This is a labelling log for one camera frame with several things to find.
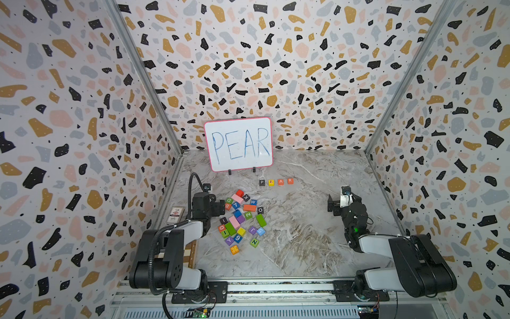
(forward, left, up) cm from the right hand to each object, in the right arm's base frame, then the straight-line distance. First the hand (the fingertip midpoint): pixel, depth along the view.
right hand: (344, 194), depth 90 cm
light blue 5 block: (-14, +37, -9) cm, 41 cm away
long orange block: (-2, +44, -10) cm, 45 cm away
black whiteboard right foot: (+22, +43, -9) cm, 49 cm away
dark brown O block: (-4, +38, -9) cm, 39 cm away
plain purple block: (-8, +47, -10) cm, 49 cm away
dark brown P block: (+13, +38, -9) cm, 42 cm away
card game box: (-8, +77, -7) cm, 78 cm away
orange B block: (-2, +54, -9) cm, 55 cm away
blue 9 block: (-18, +47, -9) cm, 51 cm away
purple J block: (-14, +41, -9) cm, 44 cm away
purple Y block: (-19, +51, -9) cm, 55 cm away
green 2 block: (-7, +44, -9) cm, 45 cm away
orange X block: (-23, +48, -9) cm, 54 cm away
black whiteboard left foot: (+19, +56, -8) cm, 60 cm away
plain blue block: (-5, +49, -10) cm, 51 cm away
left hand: (-2, +60, -4) cm, 61 cm away
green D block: (+1, +54, -8) cm, 55 cm away
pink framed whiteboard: (+26, +50, +6) cm, 57 cm away
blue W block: (0, +42, -9) cm, 43 cm away
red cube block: (+5, +49, -8) cm, 50 cm away
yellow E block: (+13, +33, -9) cm, 37 cm away
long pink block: (+3, +50, -9) cm, 51 cm away
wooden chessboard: (-26, +66, -7) cm, 71 cm away
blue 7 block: (-2, +50, -9) cm, 51 cm away
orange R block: (+14, +23, -9) cm, 28 cm away
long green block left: (-13, +51, -9) cm, 54 cm away
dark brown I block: (-10, +55, -9) cm, 56 cm away
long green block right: (-8, +38, -11) cm, 40 cm away
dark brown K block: (+3, +46, -9) cm, 47 cm away
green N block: (-20, +40, -9) cm, 45 cm away
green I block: (-16, +53, -9) cm, 56 cm away
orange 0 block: (-13, +55, -9) cm, 58 cm away
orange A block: (+13, +28, -9) cm, 32 cm away
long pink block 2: (-10, +50, -9) cm, 52 cm away
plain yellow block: (-15, +46, -8) cm, 49 cm away
